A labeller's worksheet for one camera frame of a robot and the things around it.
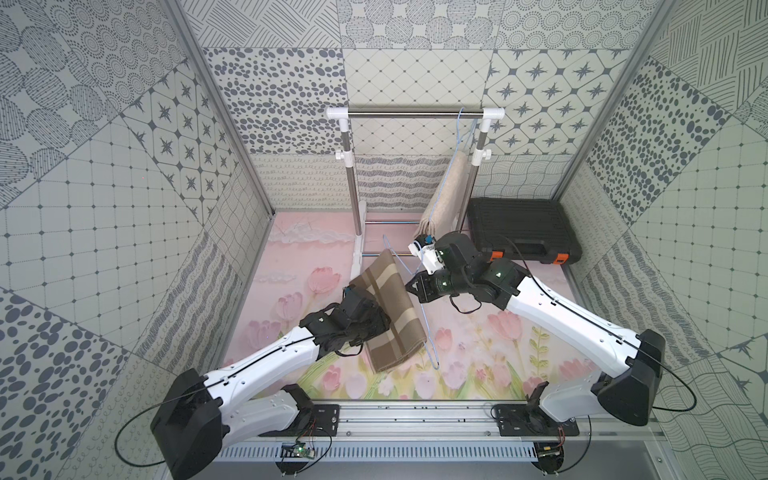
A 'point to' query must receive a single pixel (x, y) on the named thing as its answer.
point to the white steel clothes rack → (358, 214)
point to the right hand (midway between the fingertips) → (409, 287)
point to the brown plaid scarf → (383, 280)
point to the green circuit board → (304, 451)
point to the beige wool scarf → (446, 203)
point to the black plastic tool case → (524, 228)
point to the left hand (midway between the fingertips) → (384, 312)
